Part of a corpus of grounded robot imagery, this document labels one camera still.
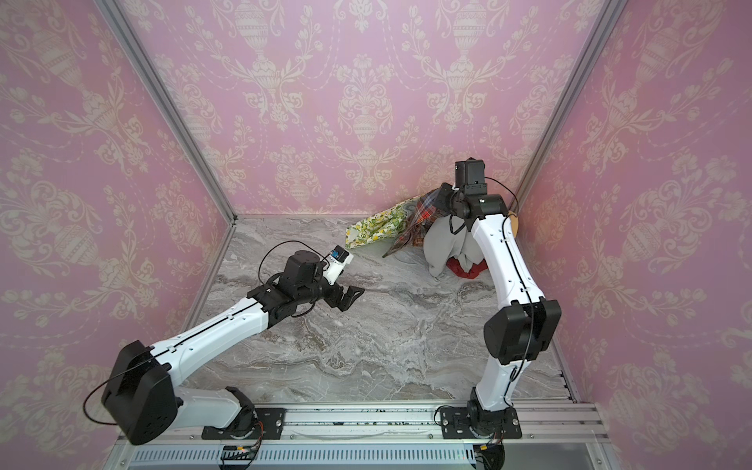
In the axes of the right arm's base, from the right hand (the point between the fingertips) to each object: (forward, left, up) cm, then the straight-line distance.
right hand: (443, 194), depth 82 cm
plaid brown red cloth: (-3, +5, -3) cm, 7 cm away
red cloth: (-8, -13, -29) cm, 33 cm away
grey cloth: (-6, -2, -12) cm, 13 cm away
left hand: (-19, +27, -13) cm, 35 cm away
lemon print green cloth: (+13, +19, -25) cm, 34 cm away
